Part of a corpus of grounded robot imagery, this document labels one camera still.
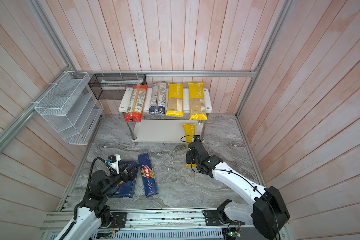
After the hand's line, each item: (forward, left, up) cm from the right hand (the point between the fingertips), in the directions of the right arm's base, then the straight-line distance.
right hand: (190, 152), depth 84 cm
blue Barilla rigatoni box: (-20, +34, -5) cm, 40 cm away
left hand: (-10, +30, 0) cm, 32 cm away
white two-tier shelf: (+18, +37, +22) cm, 46 cm away
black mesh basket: (+44, +54, +14) cm, 71 cm away
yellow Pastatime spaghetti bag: (+14, 0, +4) cm, 14 cm away
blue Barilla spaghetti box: (-11, +24, -9) cm, 28 cm away
